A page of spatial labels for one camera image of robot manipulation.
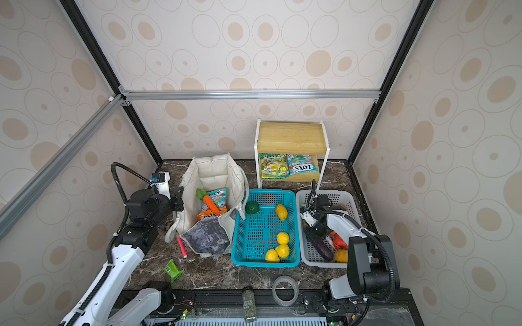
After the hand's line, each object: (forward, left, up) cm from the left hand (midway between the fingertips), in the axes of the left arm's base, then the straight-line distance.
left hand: (186, 184), depth 75 cm
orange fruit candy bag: (-1, -3, -18) cm, 18 cm away
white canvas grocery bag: (-15, -8, -12) cm, 21 cm away
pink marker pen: (-14, +6, -27) cm, 31 cm away
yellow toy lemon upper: (+1, -37, -22) cm, 43 cm away
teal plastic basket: (-9, -32, -27) cm, 43 cm away
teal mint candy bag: (+5, -8, -18) cm, 20 cm away
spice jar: (-37, -24, -23) cm, 50 cm away
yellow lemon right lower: (-17, -36, -22) cm, 46 cm away
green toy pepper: (+3, -23, -21) cm, 31 cm away
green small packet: (-23, +8, -24) cm, 35 cm away
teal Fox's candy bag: (+20, -45, -10) cm, 50 cm away
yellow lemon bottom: (-19, -32, -22) cm, 43 cm away
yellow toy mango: (-19, -59, -22) cm, 66 cm away
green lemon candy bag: (+17, -33, -9) cm, 38 cm away
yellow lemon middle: (-11, -37, -23) cm, 45 cm away
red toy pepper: (-13, -59, -22) cm, 65 cm away
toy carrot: (+6, -1, -15) cm, 16 cm away
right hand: (-7, -52, -26) cm, 59 cm away
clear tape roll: (-27, -37, -23) cm, 51 cm away
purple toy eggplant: (-16, -53, -23) cm, 60 cm away
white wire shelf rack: (+21, -40, +5) cm, 45 cm away
